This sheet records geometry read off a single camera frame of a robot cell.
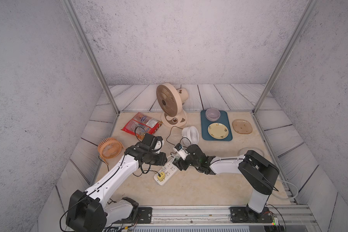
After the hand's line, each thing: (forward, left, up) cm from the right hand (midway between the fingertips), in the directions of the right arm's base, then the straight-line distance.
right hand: (176, 158), depth 88 cm
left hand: (-5, +5, +7) cm, 10 cm away
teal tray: (+31, -21, -5) cm, 38 cm away
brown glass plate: (+30, -49, -7) cm, 58 cm away
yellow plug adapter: (-11, +7, 0) cm, 14 cm away
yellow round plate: (+26, -30, -6) cm, 40 cm away
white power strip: (-7, +4, -3) cm, 9 cm away
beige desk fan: (+30, +4, +19) cm, 36 cm away
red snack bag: (+28, +28, -1) cm, 39 cm away
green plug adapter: (-1, -1, +3) cm, 3 cm away
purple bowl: (+39, -27, -3) cm, 48 cm away
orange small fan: (+4, +40, +6) cm, 40 cm away
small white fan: (+12, -8, +6) cm, 16 cm away
